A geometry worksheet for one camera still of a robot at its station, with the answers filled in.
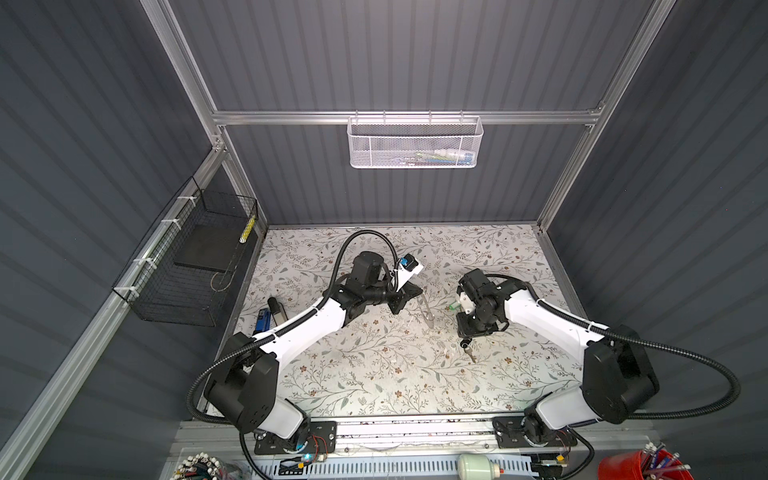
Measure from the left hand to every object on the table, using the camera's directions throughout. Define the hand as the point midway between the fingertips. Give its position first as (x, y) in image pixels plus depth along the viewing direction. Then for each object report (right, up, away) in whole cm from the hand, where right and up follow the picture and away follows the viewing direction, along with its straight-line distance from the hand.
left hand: (420, 289), depth 79 cm
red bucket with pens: (+45, -33, -19) cm, 59 cm away
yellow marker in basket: (-48, +17, +3) cm, 51 cm away
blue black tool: (-48, -10, +13) cm, 51 cm away
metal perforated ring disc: (+5, -11, +18) cm, 22 cm away
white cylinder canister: (+10, -36, -16) cm, 41 cm away
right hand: (+14, -14, +6) cm, 21 cm away
